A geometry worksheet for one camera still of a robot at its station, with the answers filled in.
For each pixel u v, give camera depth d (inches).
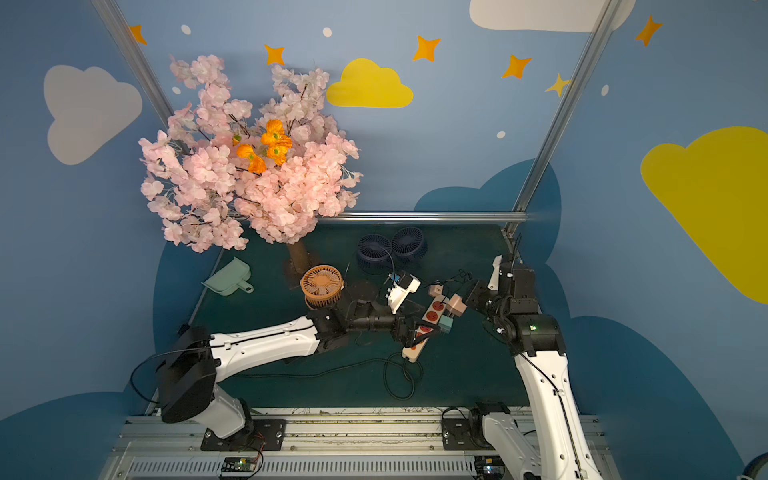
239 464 28.3
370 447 29.0
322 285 36.8
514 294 19.9
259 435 28.9
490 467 28.6
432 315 36.8
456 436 29.2
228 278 42.1
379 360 35.1
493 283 24.8
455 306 28.2
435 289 34.7
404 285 25.0
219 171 21.9
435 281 34.8
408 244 42.1
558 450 15.1
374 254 39.8
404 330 24.1
